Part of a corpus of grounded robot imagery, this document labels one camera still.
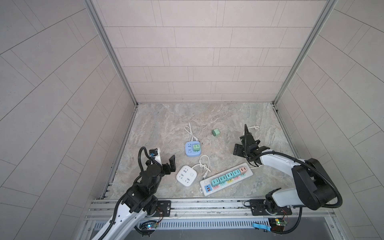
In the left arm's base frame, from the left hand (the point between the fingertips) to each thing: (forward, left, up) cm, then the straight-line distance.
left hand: (171, 155), depth 78 cm
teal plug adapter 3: (-11, -27, -4) cm, 29 cm away
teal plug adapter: (-8, -34, -4) cm, 35 cm away
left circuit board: (-30, +7, -8) cm, 32 cm away
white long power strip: (-14, -19, -9) cm, 25 cm away
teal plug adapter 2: (-9, -30, -5) cm, 32 cm away
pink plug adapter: (-6, -38, -4) cm, 39 cm away
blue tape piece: (-30, -43, -8) cm, 53 cm away
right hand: (+8, -39, -12) cm, 41 cm away
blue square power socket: (+7, -9, -8) cm, 14 cm away
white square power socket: (-8, -8, -8) cm, 14 cm away
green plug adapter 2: (+20, -26, -9) cm, 34 cm away
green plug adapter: (+6, -13, -4) cm, 15 cm away
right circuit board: (-29, -51, -11) cm, 60 cm away
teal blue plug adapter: (-12, -23, -4) cm, 26 cm away
